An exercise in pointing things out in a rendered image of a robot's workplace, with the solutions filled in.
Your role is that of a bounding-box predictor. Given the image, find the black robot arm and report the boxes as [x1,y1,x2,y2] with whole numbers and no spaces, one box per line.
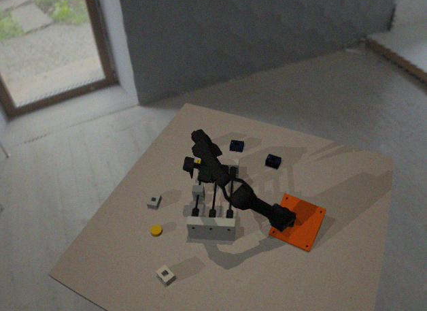
[191,129,296,232]

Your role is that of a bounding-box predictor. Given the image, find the yellow short cylinder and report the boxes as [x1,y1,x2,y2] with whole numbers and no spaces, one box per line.
[151,225,163,236]

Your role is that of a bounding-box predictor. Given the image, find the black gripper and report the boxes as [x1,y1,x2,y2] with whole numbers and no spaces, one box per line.
[183,157,228,179]

